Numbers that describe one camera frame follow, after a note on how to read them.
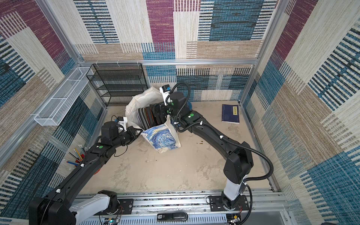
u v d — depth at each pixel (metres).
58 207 0.38
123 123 0.73
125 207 0.73
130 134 0.69
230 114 1.12
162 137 0.81
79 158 0.79
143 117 0.87
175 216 0.66
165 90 0.64
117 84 1.10
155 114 0.67
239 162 0.44
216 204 0.74
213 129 0.51
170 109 0.65
